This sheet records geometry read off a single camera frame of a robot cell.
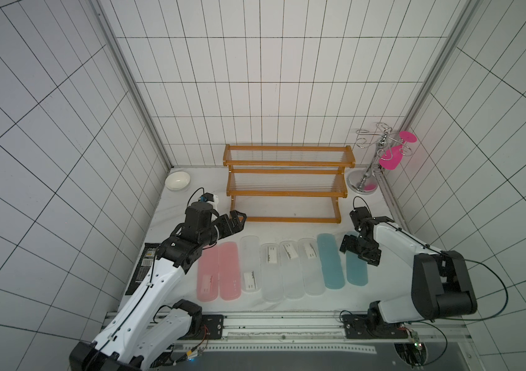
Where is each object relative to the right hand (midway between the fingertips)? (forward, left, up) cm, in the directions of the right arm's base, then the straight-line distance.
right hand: (346, 252), depth 89 cm
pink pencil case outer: (-15, +52, +1) cm, 54 cm away
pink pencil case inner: (-10, +46, 0) cm, 47 cm away
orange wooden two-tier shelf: (+31, +24, +13) cm, 41 cm away
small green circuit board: (-28, -17, 0) cm, 32 cm away
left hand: (-1, +42, +20) cm, 47 cm away
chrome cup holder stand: (+36, -15, +24) cm, 46 cm away
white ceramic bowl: (+30, +77, +4) cm, 83 cm away
